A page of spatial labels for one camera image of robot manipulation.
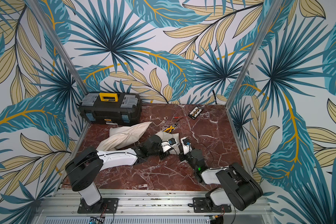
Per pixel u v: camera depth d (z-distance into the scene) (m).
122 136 0.88
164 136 0.71
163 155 0.76
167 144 0.73
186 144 0.74
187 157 0.76
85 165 0.50
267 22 0.74
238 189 0.44
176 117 1.13
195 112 1.13
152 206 0.75
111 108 0.98
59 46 0.82
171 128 1.03
